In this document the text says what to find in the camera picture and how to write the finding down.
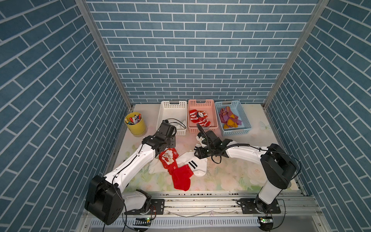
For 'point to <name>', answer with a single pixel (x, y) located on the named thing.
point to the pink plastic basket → (209, 107)
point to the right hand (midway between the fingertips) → (197, 154)
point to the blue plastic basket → (237, 108)
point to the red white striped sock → (200, 118)
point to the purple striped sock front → (228, 119)
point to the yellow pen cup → (135, 123)
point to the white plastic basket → (175, 112)
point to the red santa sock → (181, 174)
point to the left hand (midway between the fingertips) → (174, 139)
